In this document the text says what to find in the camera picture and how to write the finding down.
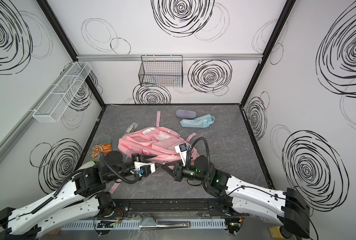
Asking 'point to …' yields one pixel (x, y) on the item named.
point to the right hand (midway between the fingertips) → (161, 172)
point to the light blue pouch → (203, 121)
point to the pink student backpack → (157, 143)
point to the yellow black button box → (275, 232)
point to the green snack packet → (104, 148)
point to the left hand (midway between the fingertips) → (155, 158)
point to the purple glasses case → (186, 113)
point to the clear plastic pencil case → (132, 128)
